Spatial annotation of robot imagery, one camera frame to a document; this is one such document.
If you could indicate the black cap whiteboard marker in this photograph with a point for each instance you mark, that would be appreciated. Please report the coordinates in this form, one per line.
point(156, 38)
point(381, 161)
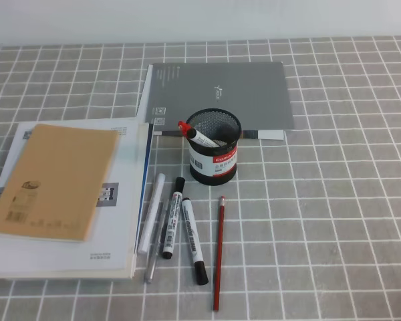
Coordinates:
point(173, 217)

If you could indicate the black mesh pen holder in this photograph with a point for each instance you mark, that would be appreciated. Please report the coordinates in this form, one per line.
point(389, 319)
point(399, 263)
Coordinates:
point(214, 166)

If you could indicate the red cap marker in holder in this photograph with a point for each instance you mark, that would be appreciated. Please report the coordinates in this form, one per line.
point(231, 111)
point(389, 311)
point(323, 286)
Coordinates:
point(196, 136)

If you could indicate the white pen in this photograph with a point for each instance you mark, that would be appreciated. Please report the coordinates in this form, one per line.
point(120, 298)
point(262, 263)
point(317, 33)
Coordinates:
point(151, 214)

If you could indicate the grey transparent gel pen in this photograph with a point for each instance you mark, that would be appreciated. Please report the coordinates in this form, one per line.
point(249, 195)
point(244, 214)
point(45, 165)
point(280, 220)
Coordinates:
point(152, 262)

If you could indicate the black tip whiteboard marker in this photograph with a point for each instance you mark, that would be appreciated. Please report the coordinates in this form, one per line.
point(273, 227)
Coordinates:
point(195, 247)

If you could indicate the grey folder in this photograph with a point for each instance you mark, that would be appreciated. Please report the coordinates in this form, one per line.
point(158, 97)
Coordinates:
point(220, 97)

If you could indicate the red pencil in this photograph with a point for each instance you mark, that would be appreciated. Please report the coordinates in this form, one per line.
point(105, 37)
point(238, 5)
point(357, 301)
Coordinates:
point(217, 289)

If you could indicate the white paper booklet stack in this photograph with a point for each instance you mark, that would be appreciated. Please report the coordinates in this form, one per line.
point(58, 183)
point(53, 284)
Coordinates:
point(110, 250)

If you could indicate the brown kraft notebook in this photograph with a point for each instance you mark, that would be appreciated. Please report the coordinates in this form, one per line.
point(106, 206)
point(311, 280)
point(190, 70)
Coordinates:
point(53, 189)

